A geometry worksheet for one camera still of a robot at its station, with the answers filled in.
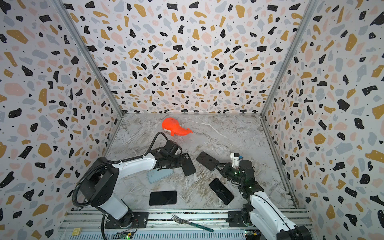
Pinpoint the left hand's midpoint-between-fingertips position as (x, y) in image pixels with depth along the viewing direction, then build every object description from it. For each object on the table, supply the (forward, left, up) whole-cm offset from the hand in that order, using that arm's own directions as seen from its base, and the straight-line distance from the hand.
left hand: (185, 161), depth 88 cm
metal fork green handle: (-29, +1, -5) cm, 30 cm away
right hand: (-5, -15, +8) cm, 18 cm away
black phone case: (0, -13, +1) cm, 13 cm away
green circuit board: (-34, +27, -6) cm, 44 cm away
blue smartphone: (+1, -1, -7) cm, 7 cm away
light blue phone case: (-5, +19, -7) cm, 21 cm away
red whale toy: (+29, +11, -1) cm, 31 cm away
